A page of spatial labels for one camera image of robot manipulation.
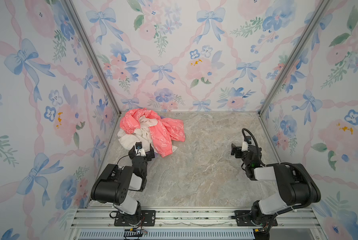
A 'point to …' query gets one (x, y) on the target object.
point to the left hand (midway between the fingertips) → (143, 144)
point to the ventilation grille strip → (170, 234)
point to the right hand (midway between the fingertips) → (240, 143)
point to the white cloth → (127, 140)
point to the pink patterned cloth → (163, 131)
